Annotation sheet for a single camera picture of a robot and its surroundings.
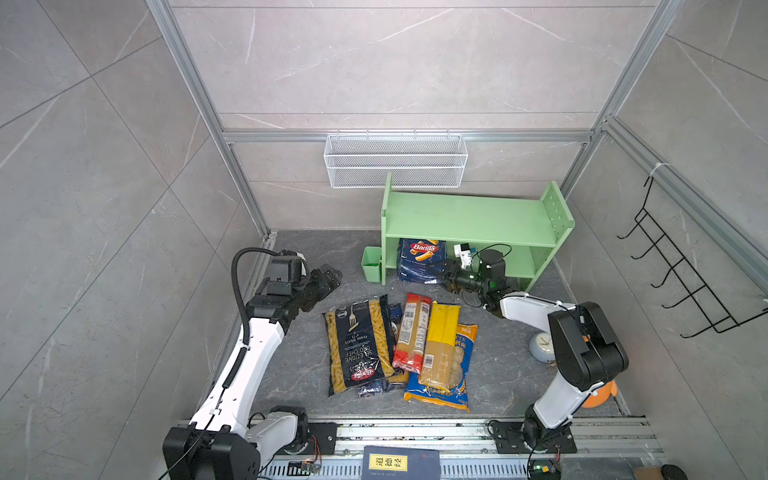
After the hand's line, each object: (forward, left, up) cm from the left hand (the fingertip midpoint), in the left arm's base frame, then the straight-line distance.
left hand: (332, 273), depth 78 cm
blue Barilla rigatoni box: (+7, -25, -4) cm, 26 cm away
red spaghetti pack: (-17, -20, -15) cm, 30 cm away
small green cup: (+18, -10, -18) cm, 27 cm away
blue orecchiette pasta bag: (-28, -33, -19) cm, 47 cm away
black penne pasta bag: (-14, -6, -15) cm, 21 cm away
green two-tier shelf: (+20, -61, -3) cm, 65 cm away
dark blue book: (-41, -16, -21) cm, 48 cm away
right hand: (+5, -27, -6) cm, 28 cm away
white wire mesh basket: (+43, -26, +6) cm, 50 cm away
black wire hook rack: (-20, -82, +10) cm, 85 cm away
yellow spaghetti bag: (-21, -27, -16) cm, 38 cm away
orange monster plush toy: (-28, -71, -20) cm, 79 cm away
